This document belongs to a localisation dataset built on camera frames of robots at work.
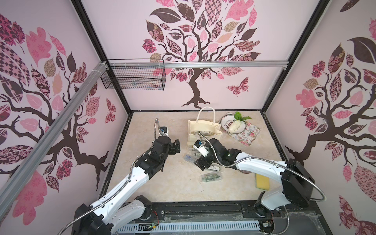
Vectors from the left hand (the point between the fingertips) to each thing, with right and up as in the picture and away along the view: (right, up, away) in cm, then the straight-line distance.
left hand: (171, 143), depth 79 cm
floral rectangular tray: (+51, +1, +24) cm, 56 cm away
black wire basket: (-26, +44, +16) cm, 53 cm away
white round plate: (+41, +11, +31) cm, 52 cm away
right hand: (+15, -8, +4) cm, 18 cm away
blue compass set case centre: (+11, -12, +13) cm, 20 cm away
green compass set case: (+22, -20, +4) cm, 31 cm away
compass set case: (+24, -16, +8) cm, 30 cm away
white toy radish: (+44, +10, +27) cm, 53 cm away
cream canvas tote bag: (+15, +7, +24) cm, 29 cm away
